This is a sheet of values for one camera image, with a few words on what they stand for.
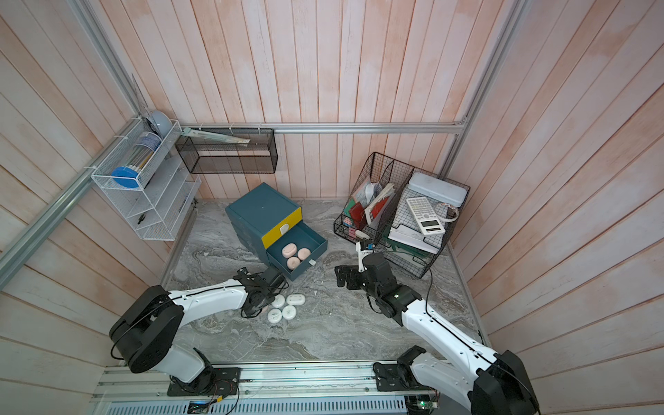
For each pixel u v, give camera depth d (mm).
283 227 841
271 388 730
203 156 1031
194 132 919
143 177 708
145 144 767
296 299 880
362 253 730
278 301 868
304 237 974
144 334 439
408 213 883
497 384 393
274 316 837
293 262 887
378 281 610
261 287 711
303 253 909
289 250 902
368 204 1025
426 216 858
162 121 844
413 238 840
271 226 835
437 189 934
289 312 854
